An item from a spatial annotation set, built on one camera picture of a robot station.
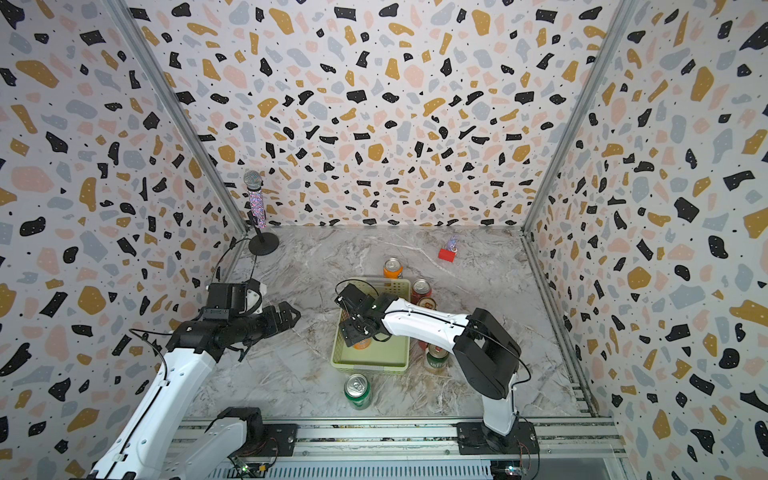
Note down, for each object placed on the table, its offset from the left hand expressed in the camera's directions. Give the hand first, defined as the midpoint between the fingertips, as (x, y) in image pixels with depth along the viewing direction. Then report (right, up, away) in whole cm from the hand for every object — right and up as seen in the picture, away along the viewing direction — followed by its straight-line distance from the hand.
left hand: (288, 318), depth 77 cm
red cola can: (+35, +6, +14) cm, 38 cm away
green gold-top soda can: (+38, -11, 0) cm, 40 cm away
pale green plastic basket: (+26, -14, +11) cm, 32 cm away
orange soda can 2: (+19, -7, -1) cm, 20 cm away
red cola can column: (+36, -11, +13) cm, 40 cm away
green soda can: (+19, -16, -6) cm, 26 cm away
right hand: (+16, -5, +8) cm, 19 cm away
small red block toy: (+47, +17, +36) cm, 62 cm away
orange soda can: (+26, +12, +20) cm, 35 cm away
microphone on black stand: (-26, +20, +39) cm, 51 cm away
